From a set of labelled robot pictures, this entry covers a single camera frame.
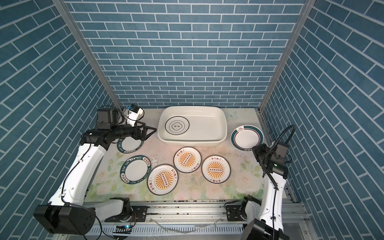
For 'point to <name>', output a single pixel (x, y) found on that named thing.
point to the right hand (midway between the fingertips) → (253, 144)
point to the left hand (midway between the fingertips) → (150, 126)
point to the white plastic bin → (192, 125)
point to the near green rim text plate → (135, 169)
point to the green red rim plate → (245, 137)
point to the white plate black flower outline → (177, 125)
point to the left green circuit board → (127, 229)
